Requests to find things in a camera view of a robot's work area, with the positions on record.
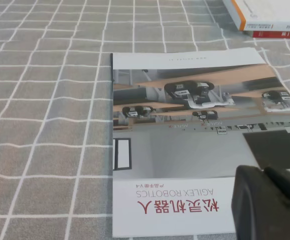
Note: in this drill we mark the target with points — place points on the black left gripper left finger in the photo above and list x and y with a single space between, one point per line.
260 210

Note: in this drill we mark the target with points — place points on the Agilex Robotics brochure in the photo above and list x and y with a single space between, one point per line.
182 124

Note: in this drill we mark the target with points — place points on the grey checkered tablecloth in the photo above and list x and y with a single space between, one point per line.
55 91

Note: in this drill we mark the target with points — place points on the white orange ROS book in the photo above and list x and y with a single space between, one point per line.
260 15

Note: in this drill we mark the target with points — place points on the red book under ROS book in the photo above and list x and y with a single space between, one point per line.
271 34

